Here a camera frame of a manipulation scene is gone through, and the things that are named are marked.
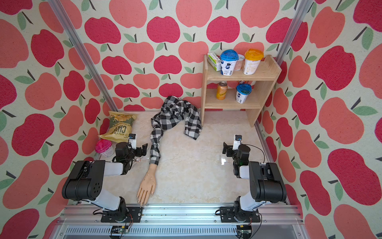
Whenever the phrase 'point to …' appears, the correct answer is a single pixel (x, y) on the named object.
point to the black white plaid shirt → (173, 109)
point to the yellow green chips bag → (120, 126)
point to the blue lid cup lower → (243, 90)
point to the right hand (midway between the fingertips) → (233, 145)
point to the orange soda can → (221, 90)
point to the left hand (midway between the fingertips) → (140, 144)
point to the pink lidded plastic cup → (104, 147)
